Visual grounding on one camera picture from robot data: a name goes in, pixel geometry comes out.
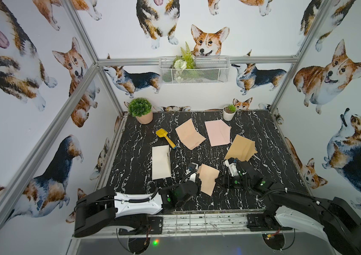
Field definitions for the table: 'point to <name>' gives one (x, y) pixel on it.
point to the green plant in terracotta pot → (142, 110)
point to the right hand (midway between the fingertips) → (217, 181)
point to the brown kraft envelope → (242, 148)
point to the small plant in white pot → (229, 112)
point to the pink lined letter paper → (188, 135)
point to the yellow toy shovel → (162, 133)
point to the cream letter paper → (207, 175)
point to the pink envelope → (218, 132)
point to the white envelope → (161, 162)
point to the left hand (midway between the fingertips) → (202, 174)
